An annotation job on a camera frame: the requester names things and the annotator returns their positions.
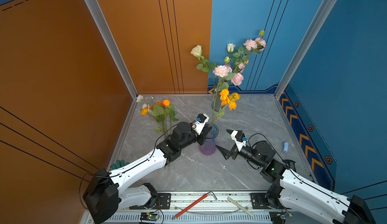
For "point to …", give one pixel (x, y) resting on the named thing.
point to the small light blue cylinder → (285, 147)
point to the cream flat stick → (240, 206)
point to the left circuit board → (147, 216)
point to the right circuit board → (278, 217)
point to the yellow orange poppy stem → (233, 98)
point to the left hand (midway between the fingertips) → (210, 124)
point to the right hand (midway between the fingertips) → (223, 137)
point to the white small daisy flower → (139, 98)
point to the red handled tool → (192, 205)
